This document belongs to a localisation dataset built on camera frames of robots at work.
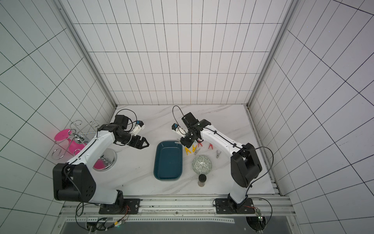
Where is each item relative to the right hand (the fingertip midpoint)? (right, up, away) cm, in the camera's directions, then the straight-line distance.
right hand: (179, 142), depth 85 cm
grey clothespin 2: (+25, -9, +7) cm, 27 cm away
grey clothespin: (+11, -7, +8) cm, 15 cm away
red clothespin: (+14, -4, +12) cm, 19 cm away
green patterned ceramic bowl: (+14, -14, +1) cm, 20 cm away
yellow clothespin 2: (+9, -6, +8) cm, 13 cm away
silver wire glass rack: (-47, +5, -18) cm, 51 cm away
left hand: (-22, -2, -2) cm, 23 cm away
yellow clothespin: (+5, -7, +8) cm, 11 cm away
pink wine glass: (-54, -1, -10) cm, 55 cm away
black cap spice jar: (+13, -17, -12) cm, 24 cm away
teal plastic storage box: (-7, -12, +3) cm, 14 cm away
